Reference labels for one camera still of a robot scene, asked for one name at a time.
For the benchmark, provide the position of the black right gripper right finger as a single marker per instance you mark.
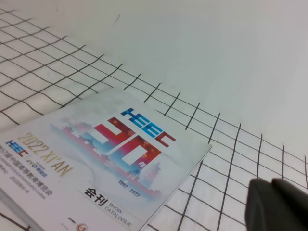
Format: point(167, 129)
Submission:
point(296, 199)

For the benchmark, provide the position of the white black-grid tablecloth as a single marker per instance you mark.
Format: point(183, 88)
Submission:
point(42, 70)

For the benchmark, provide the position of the white show catalogue book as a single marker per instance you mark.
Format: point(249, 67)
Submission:
point(106, 163)

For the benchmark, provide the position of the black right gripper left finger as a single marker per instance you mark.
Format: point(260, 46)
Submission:
point(267, 211)

